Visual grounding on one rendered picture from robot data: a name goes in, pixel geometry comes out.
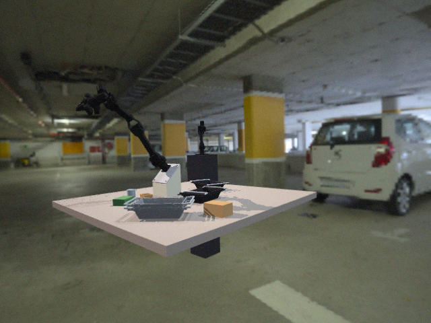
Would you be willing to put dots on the green rectangular block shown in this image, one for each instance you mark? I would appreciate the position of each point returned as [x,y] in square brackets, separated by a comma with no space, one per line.
[119,201]

